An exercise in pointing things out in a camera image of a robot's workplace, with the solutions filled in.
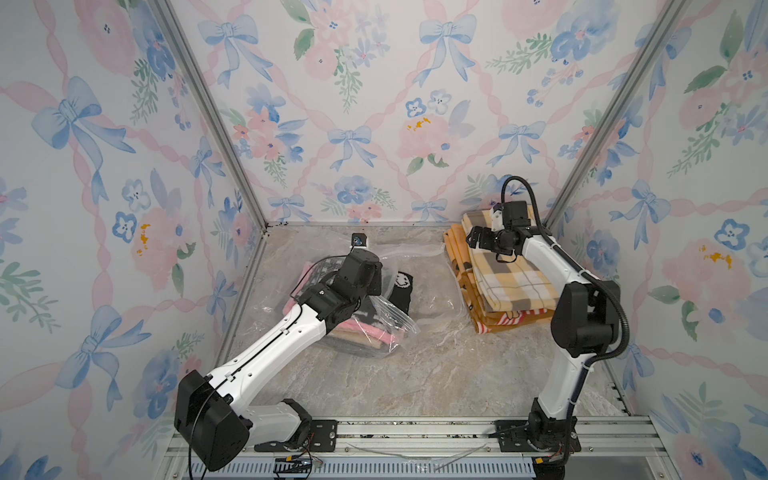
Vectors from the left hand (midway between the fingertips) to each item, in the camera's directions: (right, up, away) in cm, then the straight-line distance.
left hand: (372, 268), depth 78 cm
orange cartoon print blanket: (+33, -16, +12) cm, 38 cm away
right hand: (+35, +9, +19) cm, 41 cm away
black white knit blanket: (+1, -10, -3) cm, 11 cm away
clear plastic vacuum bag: (+15, -9, +23) cm, 29 cm away
